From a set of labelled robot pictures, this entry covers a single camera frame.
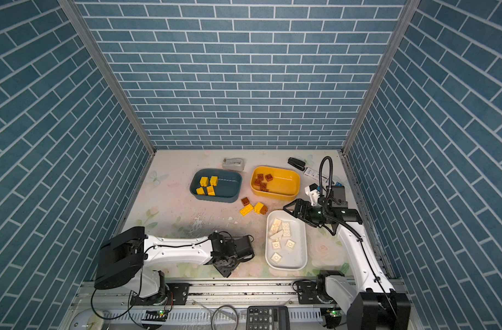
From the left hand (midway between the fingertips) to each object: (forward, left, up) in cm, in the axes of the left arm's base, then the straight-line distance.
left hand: (243, 266), depth 80 cm
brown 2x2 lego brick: (+37, -9, +1) cm, 38 cm away
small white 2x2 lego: (+8, -20, +1) cm, 21 cm away
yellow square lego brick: (+39, +21, +3) cm, 45 cm away
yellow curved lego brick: (+35, +17, 0) cm, 40 cm away
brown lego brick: (+29, 0, +1) cm, 29 cm away
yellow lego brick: (+40, +16, +2) cm, 43 cm away
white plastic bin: (+7, -18, 0) cm, 19 cm away
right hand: (+15, -18, +17) cm, 29 cm away
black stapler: (+53, -28, +1) cm, 60 cm away
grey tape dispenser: (+50, +5, +4) cm, 51 cm away
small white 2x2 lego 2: (+7, -14, +1) cm, 16 cm away
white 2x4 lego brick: (+13, -18, +2) cm, 23 cm away
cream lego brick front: (+3, -13, 0) cm, 13 cm away
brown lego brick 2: (+43, -12, +1) cm, 45 cm away
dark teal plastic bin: (+39, +8, 0) cm, 40 cm away
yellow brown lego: (+24, -7, +3) cm, 25 cm away
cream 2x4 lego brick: (+17, -14, +1) cm, 22 cm away
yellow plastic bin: (+41, -16, -1) cm, 44 cm away
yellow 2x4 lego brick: (+25, 0, 0) cm, 25 cm away
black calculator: (-17, -9, +2) cm, 19 cm away
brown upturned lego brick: (+44, -8, +1) cm, 45 cm away
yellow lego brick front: (+34, +22, +2) cm, 40 cm away
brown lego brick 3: (+40, -6, +1) cm, 40 cm away
